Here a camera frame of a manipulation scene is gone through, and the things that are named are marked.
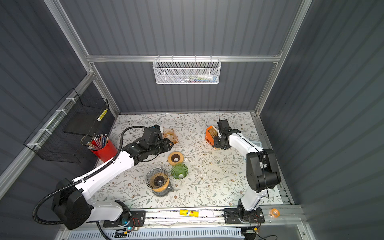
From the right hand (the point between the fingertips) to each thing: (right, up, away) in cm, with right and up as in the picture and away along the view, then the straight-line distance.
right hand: (220, 144), depth 94 cm
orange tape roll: (+24, -33, -19) cm, 45 cm away
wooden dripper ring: (-29, -8, 0) cm, 30 cm away
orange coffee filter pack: (-7, +6, +2) cm, 9 cm away
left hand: (-28, +2, -13) cm, 31 cm away
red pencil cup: (-68, -2, -10) cm, 69 cm away
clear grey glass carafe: (-33, -24, -16) cm, 44 cm away
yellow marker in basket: (-68, +17, -13) cm, 71 cm away
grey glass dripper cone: (-36, -15, -18) cm, 43 cm away
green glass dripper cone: (-25, -15, -7) cm, 31 cm away
